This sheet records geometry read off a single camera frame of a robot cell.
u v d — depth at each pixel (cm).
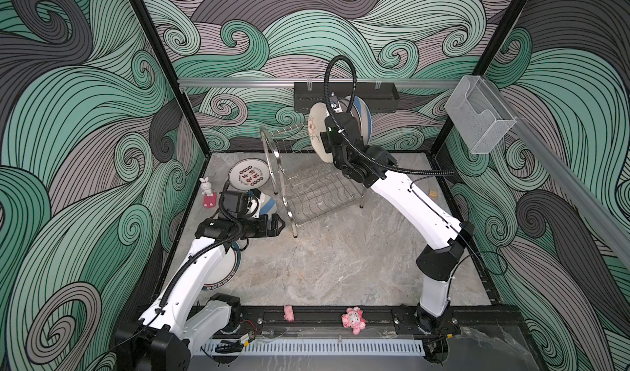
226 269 83
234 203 59
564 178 60
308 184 106
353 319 71
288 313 73
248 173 111
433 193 104
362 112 74
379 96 95
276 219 70
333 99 57
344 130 47
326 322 74
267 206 101
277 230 69
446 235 44
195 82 94
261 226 68
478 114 80
